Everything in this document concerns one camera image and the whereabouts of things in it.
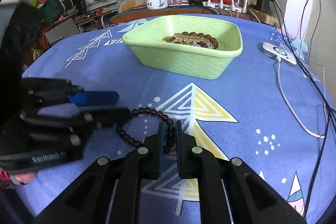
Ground black cables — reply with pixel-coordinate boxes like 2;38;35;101
262;0;336;195

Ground yellow crystal bead bracelet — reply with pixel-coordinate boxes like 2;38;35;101
173;33;208;40

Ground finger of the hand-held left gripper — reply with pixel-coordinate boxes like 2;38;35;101
21;77;120;109
20;105;132;135

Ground brown wooden bead bracelet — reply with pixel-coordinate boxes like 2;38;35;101
181;32;219;49

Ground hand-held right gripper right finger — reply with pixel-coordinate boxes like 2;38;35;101
175;120;307;224

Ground wooden side table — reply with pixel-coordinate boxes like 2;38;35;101
109;5;279;28

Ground white charger device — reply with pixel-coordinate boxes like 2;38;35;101
262;42;297;65

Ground green duffel bag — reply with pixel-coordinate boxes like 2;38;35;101
42;0;74;24

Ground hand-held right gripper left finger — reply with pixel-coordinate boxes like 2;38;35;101
34;122;168;224

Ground black power adapter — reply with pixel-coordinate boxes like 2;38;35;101
256;0;273;13

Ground white cable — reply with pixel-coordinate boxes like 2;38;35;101
276;60;326;138

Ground beige cloth bag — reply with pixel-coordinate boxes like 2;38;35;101
117;0;142;13

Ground small wooden box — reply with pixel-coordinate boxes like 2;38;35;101
249;7;279;26

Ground grey laptop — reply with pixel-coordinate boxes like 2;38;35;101
45;19;79;46

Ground dark purple bead bracelet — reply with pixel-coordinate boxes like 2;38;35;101
116;107;176;153

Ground green plastic tray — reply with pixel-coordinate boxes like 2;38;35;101
122;15;243;80

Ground person's left hand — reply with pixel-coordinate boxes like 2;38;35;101
10;172;37;186

